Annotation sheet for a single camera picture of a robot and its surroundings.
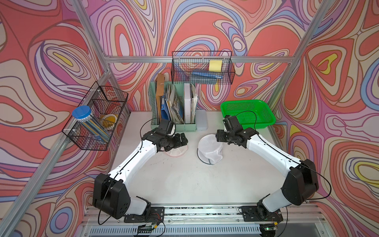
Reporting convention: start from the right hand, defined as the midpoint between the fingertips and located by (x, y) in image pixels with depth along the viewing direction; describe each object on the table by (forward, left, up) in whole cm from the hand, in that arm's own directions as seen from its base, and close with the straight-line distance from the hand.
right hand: (221, 139), depth 86 cm
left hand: (-4, +23, +3) cm, 23 cm away
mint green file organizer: (+41, +25, +9) cm, 49 cm away
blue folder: (+19, +34, +6) cm, 40 cm away
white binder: (+23, +20, -4) cm, 31 cm away
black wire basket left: (+11, +63, +19) cm, 67 cm away
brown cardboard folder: (+21, +35, +20) cm, 46 cm away
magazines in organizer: (+23, +28, +9) cm, 37 cm away
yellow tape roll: (+5, +62, +14) cm, 64 cm away
